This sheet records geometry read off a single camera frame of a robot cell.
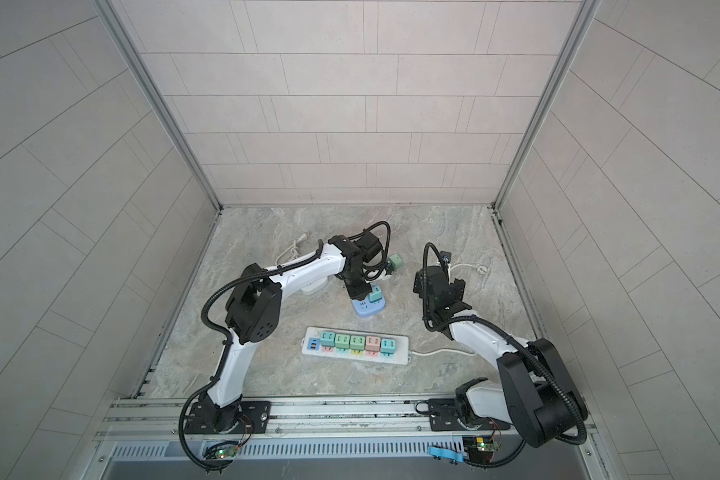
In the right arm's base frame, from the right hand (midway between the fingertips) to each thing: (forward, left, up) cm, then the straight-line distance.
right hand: (433, 276), depth 90 cm
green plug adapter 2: (-19, +24, +1) cm, 30 cm away
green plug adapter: (-18, +28, +1) cm, 33 cm away
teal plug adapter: (-18, +32, +1) cm, 36 cm away
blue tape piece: (-43, +5, -5) cm, 43 cm away
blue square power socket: (-7, +21, -3) cm, 23 cm away
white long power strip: (-17, +37, -3) cm, 41 cm away
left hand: (-1, +19, -3) cm, 20 cm away
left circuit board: (-40, +55, -3) cm, 68 cm away
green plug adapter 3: (+8, +10, -3) cm, 13 cm away
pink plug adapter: (-19, +20, 0) cm, 27 cm away
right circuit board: (-42, -4, -7) cm, 43 cm away
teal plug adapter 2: (-6, +18, +1) cm, 19 cm away
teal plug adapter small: (-20, +16, 0) cm, 26 cm away
